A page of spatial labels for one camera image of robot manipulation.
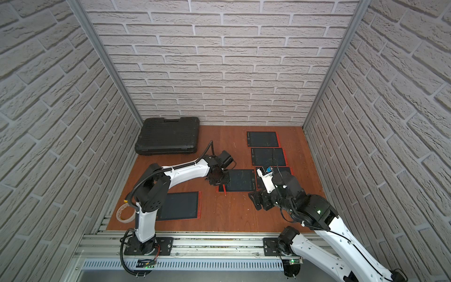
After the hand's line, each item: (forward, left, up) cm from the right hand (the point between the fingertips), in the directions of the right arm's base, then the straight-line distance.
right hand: (261, 190), depth 67 cm
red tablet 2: (+13, -4, -21) cm, 25 cm away
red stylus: (+11, +15, -22) cm, 28 cm away
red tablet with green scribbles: (+30, -14, -20) cm, 38 cm away
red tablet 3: (+16, +6, -22) cm, 28 cm away
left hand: (+14, +12, -18) cm, 26 cm away
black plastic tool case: (+43, +52, -13) cm, 69 cm away
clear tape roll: (+1, +66, -20) cm, 69 cm away
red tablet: (+46, -9, -23) cm, 52 cm away
